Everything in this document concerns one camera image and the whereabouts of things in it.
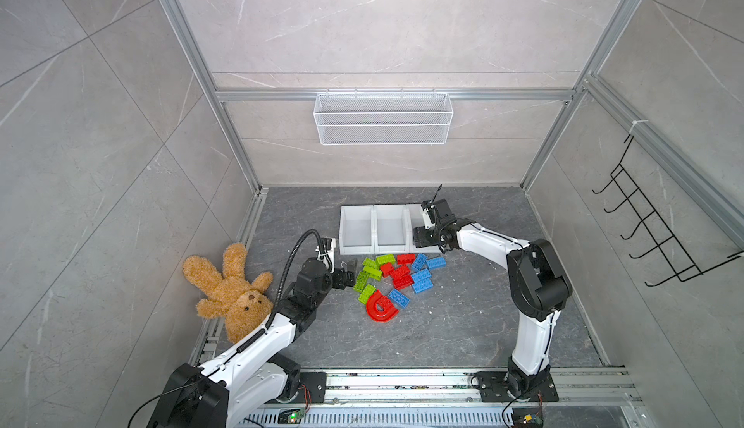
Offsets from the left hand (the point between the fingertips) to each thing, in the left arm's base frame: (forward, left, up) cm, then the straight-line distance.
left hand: (341, 252), depth 84 cm
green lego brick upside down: (-3, -5, -13) cm, 15 cm away
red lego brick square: (0, -14, -12) cm, 19 cm away
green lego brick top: (+3, -13, -11) cm, 18 cm away
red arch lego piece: (-12, -11, -13) cm, 21 cm away
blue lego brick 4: (-9, -18, -14) cm, 24 cm away
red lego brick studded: (-2, -19, -13) cm, 23 cm away
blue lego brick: (+3, -25, -12) cm, 28 cm away
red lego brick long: (+4, -21, -11) cm, 24 cm away
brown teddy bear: (-13, +26, -5) cm, 30 cm away
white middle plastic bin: (+18, -17, -14) cm, 28 cm away
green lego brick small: (-8, -7, -14) cm, 17 cm away
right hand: (+12, -27, -9) cm, 31 cm away
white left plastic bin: (+17, -4, -16) cm, 24 cm away
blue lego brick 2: (+2, -30, -12) cm, 33 cm away
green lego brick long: (-1, -10, -12) cm, 15 cm away
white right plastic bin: (+17, -25, -7) cm, 31 cm away
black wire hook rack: (-15, -78, +17) cm, 81 cm away
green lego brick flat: (+3, -9, -13) cm, 16 cm away
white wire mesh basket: (+45, -14, +16) cm, 49 cm away
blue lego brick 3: (-4, -25, -12) cm, 28 cm away
